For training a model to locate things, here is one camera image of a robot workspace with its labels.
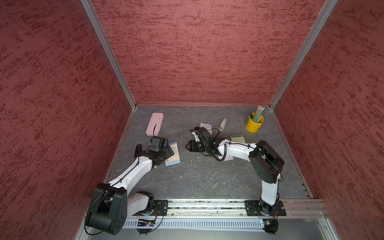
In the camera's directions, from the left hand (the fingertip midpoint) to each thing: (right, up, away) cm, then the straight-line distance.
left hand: (167, 156), depth 88 cm
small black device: (-19, +2, +5) cm, 20 cm away
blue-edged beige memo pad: (+4, -2, +3) cm, 5 cm away
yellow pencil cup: (+56, +18, +12) cm, 60 cm away
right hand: (+13, +4, +2) cm, 13 cm away
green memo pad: (+47, +9, +13) cm, 49 cm away
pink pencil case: (-13, +20, +21) cm, 32 cm away
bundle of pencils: (+60, +29, +9) cm, 67 cm away
